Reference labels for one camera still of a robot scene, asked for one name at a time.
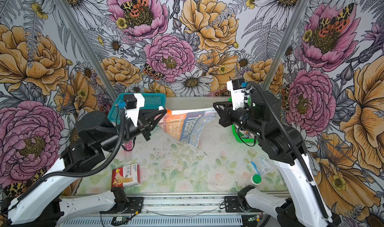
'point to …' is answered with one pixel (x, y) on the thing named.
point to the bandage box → (126, 176)
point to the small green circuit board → (119, 219)
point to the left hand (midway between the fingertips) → (165, 114)
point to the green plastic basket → (240, 136)
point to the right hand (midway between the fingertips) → (215, 110)
